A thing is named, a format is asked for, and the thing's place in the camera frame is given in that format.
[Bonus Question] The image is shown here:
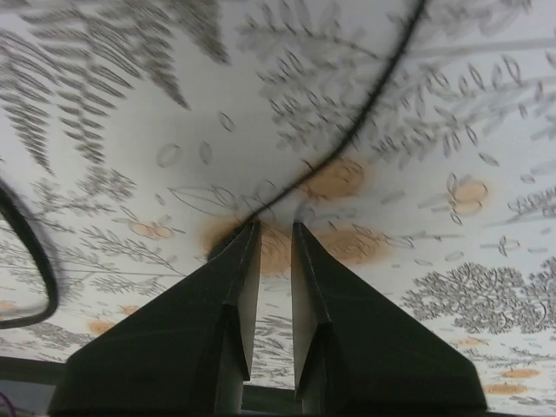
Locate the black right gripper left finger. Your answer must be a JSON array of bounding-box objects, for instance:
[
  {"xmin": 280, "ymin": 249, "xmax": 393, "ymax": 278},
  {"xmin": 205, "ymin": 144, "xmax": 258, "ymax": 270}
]
[{"xmin": 48, "ymin": 222, "xmax": 261, "ymax": 413}]

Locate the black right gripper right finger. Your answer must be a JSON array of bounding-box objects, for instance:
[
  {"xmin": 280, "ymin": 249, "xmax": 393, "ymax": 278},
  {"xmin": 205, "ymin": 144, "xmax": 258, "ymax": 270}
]
[{"xmin": 291, "ymin": 222, "xmax": 487, "ymax": 411}]

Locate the floral patterned table mat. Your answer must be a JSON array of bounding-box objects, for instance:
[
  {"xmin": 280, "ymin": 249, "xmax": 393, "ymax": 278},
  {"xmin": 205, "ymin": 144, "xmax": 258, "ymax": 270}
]
[{"xmin": 1, "ymin": 1, "xmax": 555, "ymax": 416}]

